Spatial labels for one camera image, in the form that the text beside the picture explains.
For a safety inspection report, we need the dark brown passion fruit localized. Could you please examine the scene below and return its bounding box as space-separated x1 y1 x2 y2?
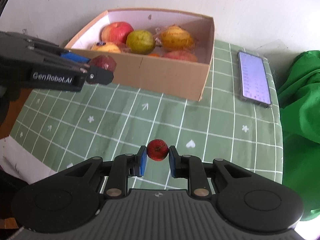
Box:
88 55 117 72

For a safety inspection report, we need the wrapped yellow pear with sticker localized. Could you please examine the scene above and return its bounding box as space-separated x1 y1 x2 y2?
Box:
91 42 131 53

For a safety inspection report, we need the large red apple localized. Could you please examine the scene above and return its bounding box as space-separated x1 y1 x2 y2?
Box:
100 22 134 43

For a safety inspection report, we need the green pear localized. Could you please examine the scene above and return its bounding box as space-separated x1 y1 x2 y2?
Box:
126 30 156 55

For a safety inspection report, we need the brown cardboard box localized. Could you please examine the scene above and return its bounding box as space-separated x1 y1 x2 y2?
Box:
66 8 215 101

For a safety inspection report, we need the green checkered tablecloth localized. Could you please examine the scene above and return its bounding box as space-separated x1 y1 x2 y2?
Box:
2 41 283 183

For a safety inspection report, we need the wrapped yellow pear right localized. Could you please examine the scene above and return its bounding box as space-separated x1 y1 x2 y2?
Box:
153 25 196 51

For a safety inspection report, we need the red apple front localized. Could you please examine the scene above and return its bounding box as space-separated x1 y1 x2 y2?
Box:
163 50 197 62

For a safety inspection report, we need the smartphone with lit screen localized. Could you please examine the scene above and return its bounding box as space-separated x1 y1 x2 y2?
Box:
238 51 272 108

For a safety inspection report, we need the green cloth bag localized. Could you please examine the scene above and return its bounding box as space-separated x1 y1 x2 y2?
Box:
278 50 319 221

